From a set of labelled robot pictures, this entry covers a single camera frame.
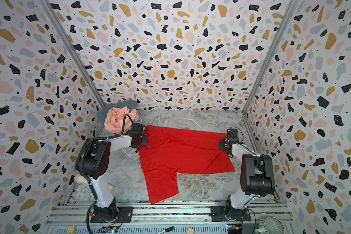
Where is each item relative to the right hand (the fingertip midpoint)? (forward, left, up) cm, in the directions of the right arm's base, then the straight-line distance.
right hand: (222, 141), depth 96 cm
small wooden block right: (-48, +21, -3) cm, 53 cm away
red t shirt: (-6, +36, -6) cm, 37 cm away
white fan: (-45, -18, -5) cm, 49 cm away
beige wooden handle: (-26, +82, 0) cm, 86 cm away
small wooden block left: (-49, +78, -3) cm, 92 cm away
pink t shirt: (+14, +74, +5) cm, 76 cm away
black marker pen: (-48, +32, -4) cm, 58 cm away
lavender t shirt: (+17, +60, +3) cm, 62 cm away
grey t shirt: (+31, +67, +4) cm, 74 cm away
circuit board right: (-47, 0, -6) cm, 47 cm away
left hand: (+3, +53, -2) cm, 54 cm away
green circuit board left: (-48, +60, -5) cm, 77 cm away
